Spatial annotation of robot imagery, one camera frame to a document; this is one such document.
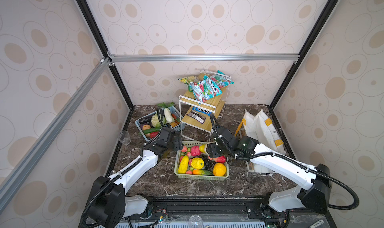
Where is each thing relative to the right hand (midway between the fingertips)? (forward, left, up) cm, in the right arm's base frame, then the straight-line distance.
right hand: (211, 148), depth 77 cm
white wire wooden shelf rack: (+24, +10, -17) cm, 31 cm away
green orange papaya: (-7, +5, -13) cm, 16 cm away
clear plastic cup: (+18, +56, -15) cm, 61 cm away
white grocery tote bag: (+16, -31, -5) cm, 35 cm away
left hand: (+8, +17, -4) cm, 20 cm away
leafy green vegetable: (+41, +30, -9) cm, 51 cm away
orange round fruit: (-8, -4, -8) cm, 12 cm away
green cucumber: (+17, +36, -7) cm, 40 cm away
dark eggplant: (+27, +41, -8) cm, 50 cm away
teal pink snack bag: (+34, -7, +18) cm, 39 cm away
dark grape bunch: (-2, +1, -14) cm, 14 cm away
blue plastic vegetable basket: (+22, +19, -12) cm, 31 cm away
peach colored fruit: (+21, +41, -9) cm, 47 cm away
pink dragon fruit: (+4, +9, -11) cm, 15 cm away
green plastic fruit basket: (-11, -6, -11) cm, 17 cm away
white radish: (+31, +27, -8) cm, 42 cm away
